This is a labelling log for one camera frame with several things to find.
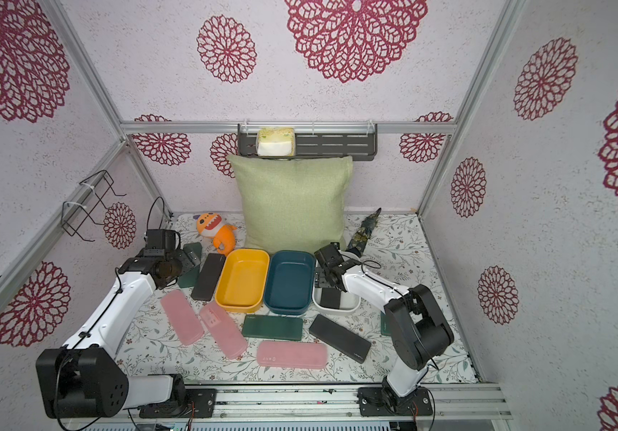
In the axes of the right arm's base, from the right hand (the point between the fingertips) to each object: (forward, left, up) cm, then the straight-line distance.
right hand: (329, 274), depth 93 cm
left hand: (-4, +46, +10) cm, 48 cm away
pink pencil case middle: (-19, +34, -6) cm, 39 cm away
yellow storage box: (-3, +31, -3) cm, 31 cm away
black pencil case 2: (-7, -1, -4) cm, 8 cm away
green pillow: (+16, +12, +19) cm, 27 cm away
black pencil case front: (-20, -4, -7) cm, 21 cm away
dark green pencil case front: (-18, +18, -4) cm, 26 cm away
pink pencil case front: (-25, +12, -6) cm, 29 cm away
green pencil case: (-16, -18, -4) cm, 24 cm away
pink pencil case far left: (-17, +47, -5) cm, 50 cm away
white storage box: (-7, -7, -7) cm, 12 cm away
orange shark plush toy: (+20, +48, +3) cm, 52 cm away
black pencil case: (0, +44, -4) cm, 44 cm away
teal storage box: (-1, +14, -5) cm, 15 cm away
